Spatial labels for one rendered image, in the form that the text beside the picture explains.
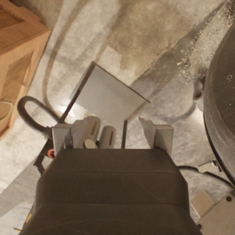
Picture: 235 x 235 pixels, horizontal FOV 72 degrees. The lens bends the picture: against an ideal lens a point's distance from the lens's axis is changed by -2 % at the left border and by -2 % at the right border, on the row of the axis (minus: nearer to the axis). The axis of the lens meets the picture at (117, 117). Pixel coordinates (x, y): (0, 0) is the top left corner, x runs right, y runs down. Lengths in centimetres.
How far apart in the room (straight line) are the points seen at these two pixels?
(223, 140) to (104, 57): 72
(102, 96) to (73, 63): 25
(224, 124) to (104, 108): 81
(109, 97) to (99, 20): 41
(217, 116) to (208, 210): 18
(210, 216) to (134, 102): 78
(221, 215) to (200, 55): 75
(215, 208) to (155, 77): 73
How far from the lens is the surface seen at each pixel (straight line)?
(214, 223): 35
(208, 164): 51
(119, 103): 102
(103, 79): 96
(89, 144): 66
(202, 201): 38
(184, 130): 120
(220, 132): 36
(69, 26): 92
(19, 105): 75
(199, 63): 96
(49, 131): 66
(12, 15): 91
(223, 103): 40
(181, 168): 106
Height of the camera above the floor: 85
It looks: 51 degrees down
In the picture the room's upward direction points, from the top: 170 degrees counter-clockwise
